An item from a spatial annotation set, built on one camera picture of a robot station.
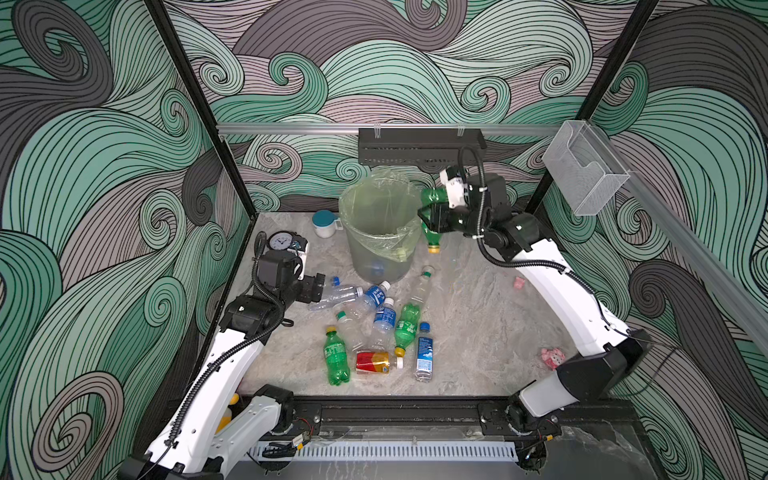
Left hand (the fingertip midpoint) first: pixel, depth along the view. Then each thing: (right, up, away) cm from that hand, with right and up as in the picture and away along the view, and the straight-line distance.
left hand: (303, 269), depth 74 cm
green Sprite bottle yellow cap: (+8, -24, +4) cm, 26 cm away
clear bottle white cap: (+5, -11, +22) cm, 25 cm away
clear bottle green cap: (+34, -9, +24) cm, 42 cm away
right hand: (+31, +15, -2) cm, 35 cm away
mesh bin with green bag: (+20, +15, +29) cm, 38 cm away
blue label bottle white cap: (+17, -12, +16) cm, 26 cm away
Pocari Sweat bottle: (+21, -21, +14) cm, 32 cm away
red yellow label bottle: (+17, -25, +4) cm, 31 cm away
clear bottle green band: (+11, -21, +13) cm, 27 cm away
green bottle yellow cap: (+27, -18, +9) cm, 34 cm away
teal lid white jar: (0, +13, +33) cm, 36 cm away
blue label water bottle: (+32, -23, +5) cm, 40 cm away
